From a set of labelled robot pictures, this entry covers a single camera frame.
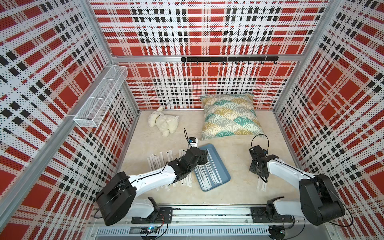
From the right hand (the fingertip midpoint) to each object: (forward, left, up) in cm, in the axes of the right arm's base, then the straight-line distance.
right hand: (259, 169), depth 89 cm
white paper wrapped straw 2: (+6, +60, 0) cm, 60 cm away
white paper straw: (-2, +31, 0) cm, 31 cm away
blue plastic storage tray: (-3, +21, 0) cm, 21 cm away
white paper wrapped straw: (+5, +67, 0) cm, 67 cm away
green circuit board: (-30, +59, +2) cm, 66 cm away
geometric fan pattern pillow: (+30, +18, +16) cm, 38 cm away
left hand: (+6, +32, +11) cm, 35 cm away
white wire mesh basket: (+29, +105, +20) cm, 111 cm away
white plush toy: (+29, +59, +9) cm, 66 cm away
